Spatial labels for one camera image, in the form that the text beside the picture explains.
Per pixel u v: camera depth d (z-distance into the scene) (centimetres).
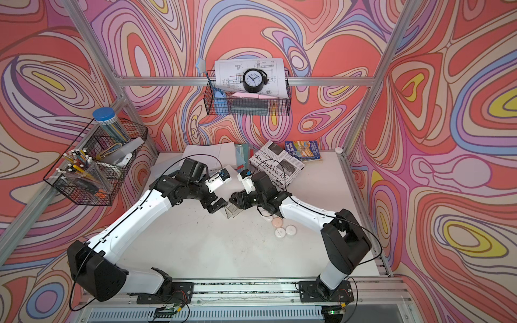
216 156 64
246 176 75
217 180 67
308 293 72
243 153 115
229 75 84
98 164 69
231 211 80
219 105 80
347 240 46
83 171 61
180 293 72
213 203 69
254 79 80
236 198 76
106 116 69
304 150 115
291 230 88
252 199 73
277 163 105
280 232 86
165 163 117
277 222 91
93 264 38
